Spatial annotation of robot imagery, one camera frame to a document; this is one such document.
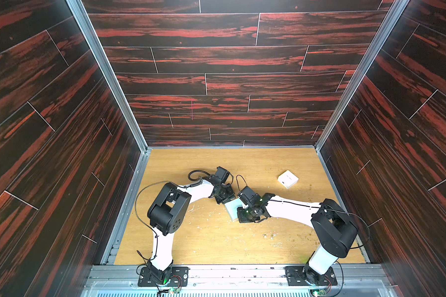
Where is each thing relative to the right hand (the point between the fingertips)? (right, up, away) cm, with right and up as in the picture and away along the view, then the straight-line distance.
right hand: (241, 215), depth 90 cm
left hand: (-2, +8, +5) cm, 9 cm away
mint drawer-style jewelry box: (-5, +4, 0) cm, 6 cm away
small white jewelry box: (+27, +17, +11) cm, 34 cm away
